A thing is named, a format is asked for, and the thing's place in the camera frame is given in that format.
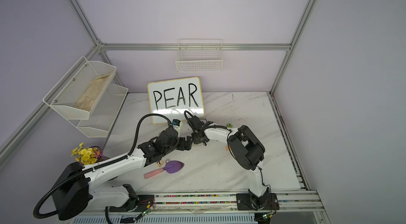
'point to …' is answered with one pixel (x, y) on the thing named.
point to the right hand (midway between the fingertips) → (195, 139)
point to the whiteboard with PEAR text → (172, 98)
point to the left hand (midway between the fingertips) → (185, 139)
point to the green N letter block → (229, 125)
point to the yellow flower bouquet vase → (88, 155)
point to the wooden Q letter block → (227, 148)
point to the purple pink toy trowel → (172, 166)
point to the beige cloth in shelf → (90, 95)
